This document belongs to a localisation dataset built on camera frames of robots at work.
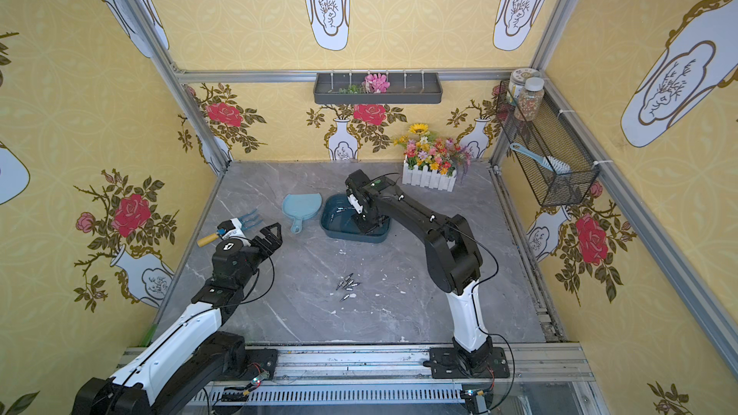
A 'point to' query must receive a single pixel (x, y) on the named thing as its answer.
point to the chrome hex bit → (355, 284)
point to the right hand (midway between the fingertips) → (375, 219)
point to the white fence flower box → (432, 162)
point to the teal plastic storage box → (337, 223)
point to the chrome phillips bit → (345, 281)
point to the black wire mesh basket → (548, 147)
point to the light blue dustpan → (301, 207)
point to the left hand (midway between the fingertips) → (261, 230)
